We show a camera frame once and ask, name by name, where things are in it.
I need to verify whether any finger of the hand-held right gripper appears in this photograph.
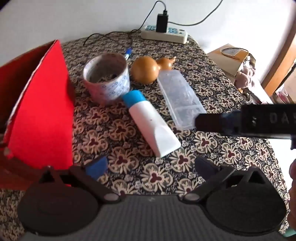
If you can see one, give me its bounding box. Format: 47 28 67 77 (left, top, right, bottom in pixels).
195 111 241 135

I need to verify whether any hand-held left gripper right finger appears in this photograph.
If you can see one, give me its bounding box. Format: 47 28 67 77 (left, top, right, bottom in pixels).
179 157 270 205

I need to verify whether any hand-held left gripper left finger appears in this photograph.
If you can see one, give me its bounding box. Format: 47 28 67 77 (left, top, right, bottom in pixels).
38 155 122 205

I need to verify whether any clear plastic case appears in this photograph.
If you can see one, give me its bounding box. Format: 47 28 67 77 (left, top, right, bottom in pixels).
157 70 207 129

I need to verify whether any white tube with blue cap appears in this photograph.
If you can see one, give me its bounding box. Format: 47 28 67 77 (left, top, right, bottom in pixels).
122 90 181 158

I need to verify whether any red cardboard box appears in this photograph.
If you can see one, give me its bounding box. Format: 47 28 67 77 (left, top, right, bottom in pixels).
0 39 75 190

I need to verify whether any printed tape roll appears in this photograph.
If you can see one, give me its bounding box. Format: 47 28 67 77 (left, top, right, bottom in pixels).
83 53 130 103

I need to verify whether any brown gourd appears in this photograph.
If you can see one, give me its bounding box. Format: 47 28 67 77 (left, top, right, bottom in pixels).
131 56 176 85

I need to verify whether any person's right hand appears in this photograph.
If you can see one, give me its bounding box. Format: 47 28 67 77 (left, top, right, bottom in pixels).
287 159 296 232

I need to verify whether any floral patterned tablecloth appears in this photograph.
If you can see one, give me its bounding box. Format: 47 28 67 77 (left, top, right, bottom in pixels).
0 35 292 234

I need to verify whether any pink plush toy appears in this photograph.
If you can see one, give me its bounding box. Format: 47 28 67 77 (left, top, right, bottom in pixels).
235 67 258 90

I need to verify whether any brown cardboard box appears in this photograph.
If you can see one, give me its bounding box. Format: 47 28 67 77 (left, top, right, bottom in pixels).
207 44 256 79

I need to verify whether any white power strip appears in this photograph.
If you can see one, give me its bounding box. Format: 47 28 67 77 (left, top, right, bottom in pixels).
141 25 188 44

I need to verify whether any black charger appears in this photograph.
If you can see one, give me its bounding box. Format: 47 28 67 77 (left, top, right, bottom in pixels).
156 10 169 33

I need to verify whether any wooden door frame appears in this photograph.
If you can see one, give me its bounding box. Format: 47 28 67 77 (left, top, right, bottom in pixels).
261 30 296 90

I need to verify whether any thin cable loop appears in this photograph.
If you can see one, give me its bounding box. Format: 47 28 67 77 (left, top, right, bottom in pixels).
221 47 250 61

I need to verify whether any grey power strip cable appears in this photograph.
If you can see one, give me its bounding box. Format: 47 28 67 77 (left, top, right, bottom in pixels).
168 0 223 26

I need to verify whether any black charger cable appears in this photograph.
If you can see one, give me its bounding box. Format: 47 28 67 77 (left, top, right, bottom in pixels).
83 1 167 47

